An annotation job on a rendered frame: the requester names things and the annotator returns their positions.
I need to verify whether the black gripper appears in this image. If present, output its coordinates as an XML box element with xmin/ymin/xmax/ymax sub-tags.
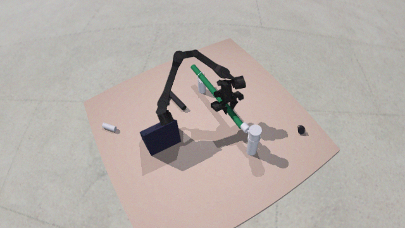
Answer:
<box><xmin>211</xmin><ymin>91</ymin><xmax>244</xmax><ymax>115</ymax></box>

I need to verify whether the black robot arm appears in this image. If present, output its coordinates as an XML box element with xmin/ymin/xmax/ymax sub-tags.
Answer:
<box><xmin>156</xmin><ymin>49</ymin><xmax>246</xmax><ymax>126</ymax></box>

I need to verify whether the white cylinder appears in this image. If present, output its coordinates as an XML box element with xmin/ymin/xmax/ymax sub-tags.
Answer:
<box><xmin>102</xmin><ymin>123</ymin><xmax>116</xmax><ymax>132</ymax></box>

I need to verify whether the green pipe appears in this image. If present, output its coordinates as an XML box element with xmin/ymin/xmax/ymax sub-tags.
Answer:
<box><xmin>190</xmin><ymin>64</ymin><xmax>243</xmax><ymax>129</ymax></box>

